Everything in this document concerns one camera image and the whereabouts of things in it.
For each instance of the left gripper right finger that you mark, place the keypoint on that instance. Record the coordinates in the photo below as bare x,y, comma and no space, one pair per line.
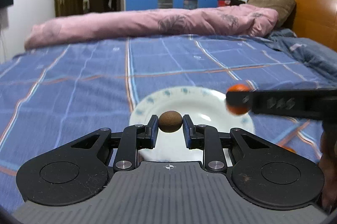
205,138

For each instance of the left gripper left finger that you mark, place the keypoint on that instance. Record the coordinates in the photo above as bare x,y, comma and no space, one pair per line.
134,138

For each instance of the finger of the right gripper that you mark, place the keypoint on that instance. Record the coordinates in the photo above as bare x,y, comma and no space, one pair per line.
314,104

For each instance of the brown kiwi fruit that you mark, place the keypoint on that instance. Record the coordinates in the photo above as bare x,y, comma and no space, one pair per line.
170,121

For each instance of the small orange tangerine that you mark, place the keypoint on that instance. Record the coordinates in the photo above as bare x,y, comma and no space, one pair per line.
238,99

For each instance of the person's hand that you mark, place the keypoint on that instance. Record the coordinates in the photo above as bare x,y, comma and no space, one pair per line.
327,164

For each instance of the white floral plate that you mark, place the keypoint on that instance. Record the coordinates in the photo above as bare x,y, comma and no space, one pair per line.
204,106

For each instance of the blue grey blanket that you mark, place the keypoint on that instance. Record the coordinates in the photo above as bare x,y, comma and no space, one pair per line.
312,54

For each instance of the wooden headboard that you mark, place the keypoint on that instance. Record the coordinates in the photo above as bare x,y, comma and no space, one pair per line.
314,19

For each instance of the blue plaid bed sheet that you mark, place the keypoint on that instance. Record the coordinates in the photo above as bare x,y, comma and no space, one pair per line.
53,95

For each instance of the brown pillow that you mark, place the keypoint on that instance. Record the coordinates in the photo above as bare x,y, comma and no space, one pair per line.
283,7

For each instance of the pink rolled quilt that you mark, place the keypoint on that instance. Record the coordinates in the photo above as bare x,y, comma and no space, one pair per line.
230,20

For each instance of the red and black bag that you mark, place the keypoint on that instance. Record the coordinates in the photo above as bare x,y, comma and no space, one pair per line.
223,3

